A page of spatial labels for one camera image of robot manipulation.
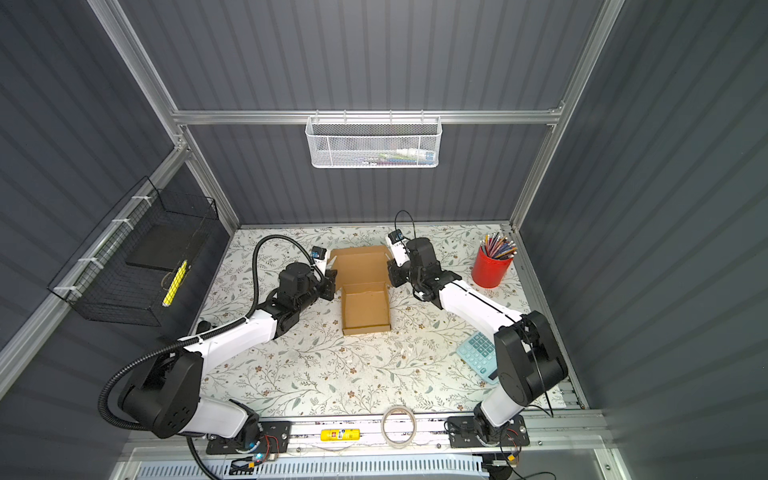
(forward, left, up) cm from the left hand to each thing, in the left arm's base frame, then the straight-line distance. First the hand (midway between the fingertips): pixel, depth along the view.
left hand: (335, 271), depth 87 cm
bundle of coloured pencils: (+8, -53, -1) cm, 53 cm away
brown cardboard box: (0, -9, -3) cm, 9 cm away
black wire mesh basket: (-6, +48, +12) cm, 50 cm away
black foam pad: (0, +41, +13) cm, 43 cm away
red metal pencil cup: (+5, -50, -10) cm, 52 cm away
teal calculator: (-22, -41, -13) cm, 49 cm away
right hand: (+1, -17, +2) cm, 17 cm away
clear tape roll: (-42, -18, -15) cm, 48 cm away
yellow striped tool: (-11, +36, +11) cm, 39 cm away
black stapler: (-10, +39, -10) cm, 42 cm away
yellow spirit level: (-40, -2, -14) cm, 42 cm away
